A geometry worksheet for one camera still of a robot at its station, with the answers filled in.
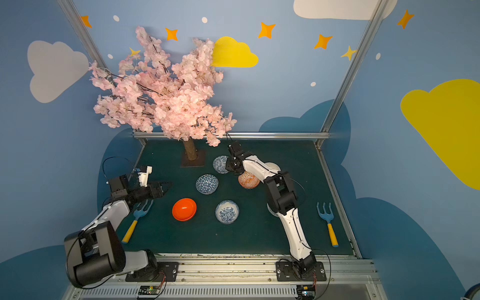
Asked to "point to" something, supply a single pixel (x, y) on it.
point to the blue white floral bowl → (227, 212)
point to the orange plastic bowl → (184, 209)
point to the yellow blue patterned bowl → (271, 212)
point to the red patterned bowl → (248, 180)
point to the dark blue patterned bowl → (207, 184)
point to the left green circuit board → (147, 290)
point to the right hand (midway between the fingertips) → (231, 164)
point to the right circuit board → (305, 292)
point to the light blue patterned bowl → (219, 164)
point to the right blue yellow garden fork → (329, 217)
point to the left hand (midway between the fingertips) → (166, 181)
